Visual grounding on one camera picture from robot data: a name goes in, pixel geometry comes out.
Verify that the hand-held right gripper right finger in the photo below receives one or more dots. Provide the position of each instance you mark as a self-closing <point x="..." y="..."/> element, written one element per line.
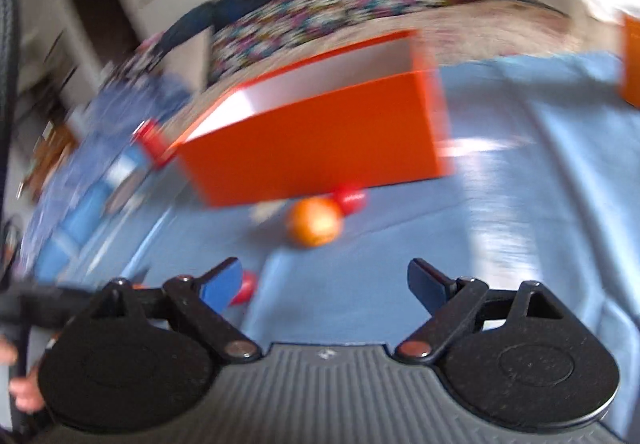
<point x="425" y="283"/>

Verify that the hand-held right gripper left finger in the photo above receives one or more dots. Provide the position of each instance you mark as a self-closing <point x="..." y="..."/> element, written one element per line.
<point x="222" y="285"/>

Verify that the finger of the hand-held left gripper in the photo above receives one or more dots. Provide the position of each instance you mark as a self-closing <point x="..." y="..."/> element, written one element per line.
<point x="85" y="296"/>

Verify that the red cherry tomato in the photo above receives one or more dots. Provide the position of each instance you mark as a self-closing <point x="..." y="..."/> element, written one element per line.
<point x="246" y="288"/>
<point x="351" y="198"/>

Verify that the small orange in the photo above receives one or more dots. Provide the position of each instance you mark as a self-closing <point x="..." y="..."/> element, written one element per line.
<point x="315" y="223"/>

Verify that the orange cardboard box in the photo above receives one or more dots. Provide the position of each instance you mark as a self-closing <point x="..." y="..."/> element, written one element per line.
<point x="320" y="134"/>

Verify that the person's left hand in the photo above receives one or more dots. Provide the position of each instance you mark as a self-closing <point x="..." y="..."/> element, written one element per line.
<point x="27" y="389"/>

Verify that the blue star tablecloth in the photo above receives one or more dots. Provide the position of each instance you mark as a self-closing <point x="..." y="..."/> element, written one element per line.
<point x="500" y="224"/>

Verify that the crumpled blue sheet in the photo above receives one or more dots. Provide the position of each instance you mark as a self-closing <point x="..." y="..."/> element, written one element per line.
<point x="105" y="149"/>

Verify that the red drink can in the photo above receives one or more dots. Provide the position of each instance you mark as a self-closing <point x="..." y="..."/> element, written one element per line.
<point x="152" y="141"/>

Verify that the beige pillow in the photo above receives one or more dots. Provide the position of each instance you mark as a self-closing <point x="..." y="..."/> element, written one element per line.
<point x="192" y="61"/>

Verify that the beige quilted sofa cover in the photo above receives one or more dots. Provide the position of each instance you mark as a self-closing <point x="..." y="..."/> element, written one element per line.
<point x="500" y="29"/>

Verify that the dark wooden door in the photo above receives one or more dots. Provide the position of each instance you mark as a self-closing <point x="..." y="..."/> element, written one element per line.
<point x="102" y="19"/>

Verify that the orange canister with clear lid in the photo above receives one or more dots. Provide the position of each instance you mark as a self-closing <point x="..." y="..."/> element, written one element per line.
<point x="631" y="59"/>

